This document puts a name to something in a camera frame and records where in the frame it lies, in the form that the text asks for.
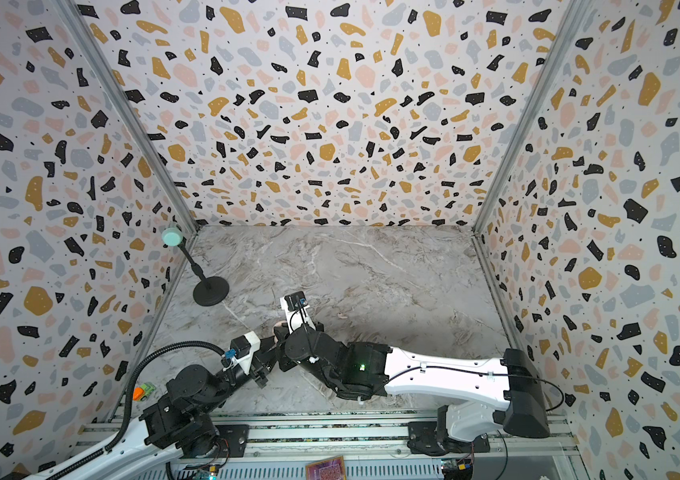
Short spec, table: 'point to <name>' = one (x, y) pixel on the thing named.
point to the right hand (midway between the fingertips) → (273, 328)
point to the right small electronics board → (456, 469)
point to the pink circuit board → (330, 469)
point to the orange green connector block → (142, 391)
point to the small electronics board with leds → (208, 473)
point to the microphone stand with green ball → (210, 291)
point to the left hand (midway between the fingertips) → (286, 336)
